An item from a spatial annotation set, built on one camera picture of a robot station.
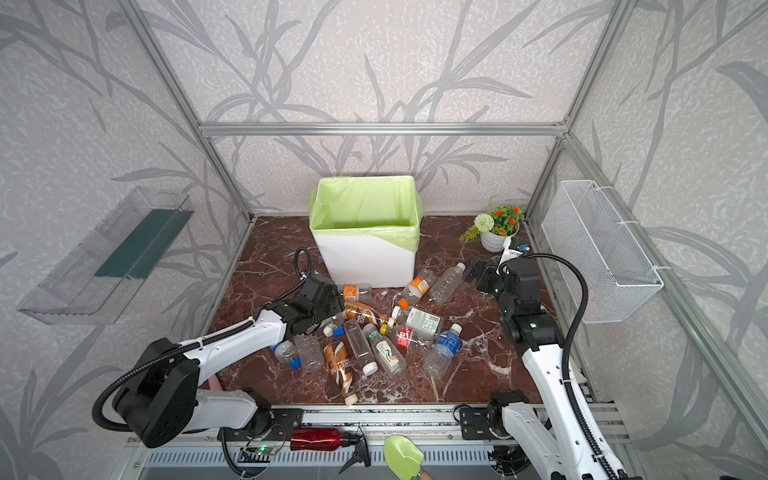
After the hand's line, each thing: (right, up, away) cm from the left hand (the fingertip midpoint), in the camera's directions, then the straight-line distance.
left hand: (342, 292), depth 89 cm
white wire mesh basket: (+61, +19, -20) cm, 67 cm away
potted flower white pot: (+50, +21, +10) cm, 55 cm away
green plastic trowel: (+19, -36, -20) cm, 45 cm away
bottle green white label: (+25, -9, -2) cm, 26 cm away
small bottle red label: (+20, -12, -7) cm, 24 cm away
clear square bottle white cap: (+7, -13, -9) cm, 17 cm away
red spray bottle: (-2, -29, -23) cm, 37 cm away
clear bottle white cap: (-8, -16, -5) cm, 19 cm away
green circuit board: (-16, -35, -18) cm, 42 cm away
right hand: (+40, +13, -13) cm, 44 cm away
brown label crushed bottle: (+1, -16, -9) cm, 19 cm away
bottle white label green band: (+14, -15, -9) cm, 22 cm away
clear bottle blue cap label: (-14, -16, -7) cm, 22 cm away
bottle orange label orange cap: (+22, -1, +7) cm, 23 cm away
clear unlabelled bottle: (+33, +3, +5) cm, 34 cm away
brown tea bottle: (+6, -6, 0) cm, 9 cm away
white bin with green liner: (+9, +19, -14) cm, 25 cm away
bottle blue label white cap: (+31, -13, -8) cm, 35 cm away
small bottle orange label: (+2, -1, +4) cm, 5 cm away
